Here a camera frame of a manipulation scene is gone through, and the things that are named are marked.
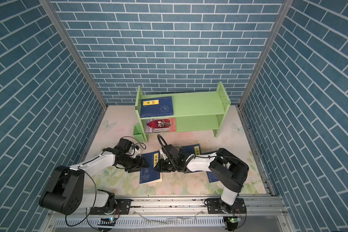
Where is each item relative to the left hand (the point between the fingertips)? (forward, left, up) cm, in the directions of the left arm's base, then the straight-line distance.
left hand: (145, 167), depth 85 cm
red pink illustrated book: (+23, -4, +11) cm, 25 cm away
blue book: (-4, -2, -2) cm, 5 cm away
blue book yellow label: (+25, -7, +25) cm, 36 cm away
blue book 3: (-7, -39, -2) cm, 40 cm away
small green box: (+24, +9, 0) cm, 26 cm away
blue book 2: (+12, -31, -1) cm, 33 cm away
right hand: (-2, -5, +2) cm, 6 cm away
